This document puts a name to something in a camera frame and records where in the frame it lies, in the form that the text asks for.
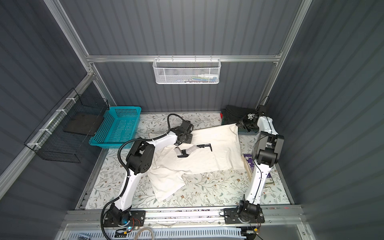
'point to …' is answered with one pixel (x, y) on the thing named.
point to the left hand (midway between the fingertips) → (187, 138)
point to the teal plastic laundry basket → (121, 125)
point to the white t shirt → (218, 149)
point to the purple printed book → (250, 160)
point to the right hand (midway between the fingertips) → (239, 123)
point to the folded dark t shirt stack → (230, 114)
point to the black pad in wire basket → (85, 123)
